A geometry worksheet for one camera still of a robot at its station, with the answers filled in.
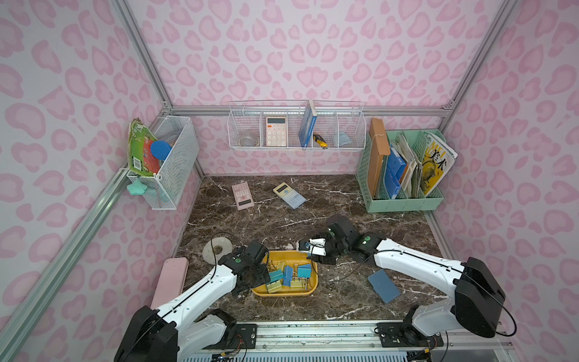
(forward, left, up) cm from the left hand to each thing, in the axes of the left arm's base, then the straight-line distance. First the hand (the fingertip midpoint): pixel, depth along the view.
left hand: (257, 277), depth 84 cm
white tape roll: (+13, +17, -2) cm, 21 cm away
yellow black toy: (+47, -25, +26) cm, 59 cm away
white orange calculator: (+50, -6, +28) cm, 58 cm away
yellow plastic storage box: (+1, -13, -1) cm, 13 cm away
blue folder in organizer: (+40, -57, +15) cm, 71 cm away
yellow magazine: (+44, -76, +18) cm, 90 cm away
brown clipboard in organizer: (+35, -45, +31) cm, 65 cm away
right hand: (+7, -19, +10) cm, 23 cm away
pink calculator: (+40, +12, -1) cm, 42 cm away
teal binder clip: (0, -7, +2) cm, 7 cm away
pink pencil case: (-1, +33, -3) cm, 33 cm away
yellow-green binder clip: (-3, -16, 0) cm, 16 cm away
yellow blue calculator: (+39, -12, -2) cm, 41 cm away
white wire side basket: (+18, +27, +30) cm, 44 cm away
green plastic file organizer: (+37, -69, 0) cm, 78 cm away
